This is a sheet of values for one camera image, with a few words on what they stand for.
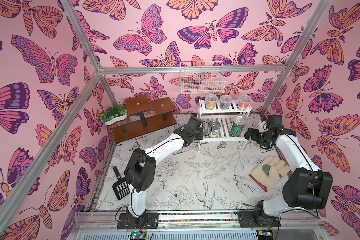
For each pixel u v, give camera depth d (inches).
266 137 25.2
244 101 32.1
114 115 36.2
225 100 32.1
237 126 32.8
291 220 28.9
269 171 35.0
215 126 34.4
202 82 41.6
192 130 26.9
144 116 42.0
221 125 38.2
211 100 32.2
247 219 28.8
